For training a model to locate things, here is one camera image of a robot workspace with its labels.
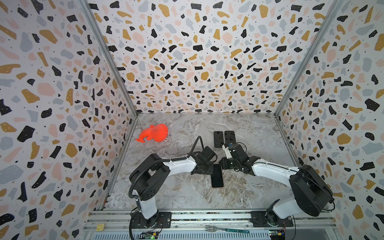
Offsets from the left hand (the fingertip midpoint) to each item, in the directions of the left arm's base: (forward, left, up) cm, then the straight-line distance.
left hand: (212, 169), depth 88 cm
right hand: (+4, -3, +4) cm, 6 cm away
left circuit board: (-31, +30, -3) cm, 44 cm away
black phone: (-4, -3, -3) cm, 6 cm away
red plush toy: (+25, +35, +4) cm, 43 cm away
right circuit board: (-32, -30, -4) cm, 44 cm away
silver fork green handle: (-29, +1, -1) cm, 29 cm away
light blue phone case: (+23, -6, -4) cm, 24 cm away
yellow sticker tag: (-28, +55, -1) cm, 61 cm away
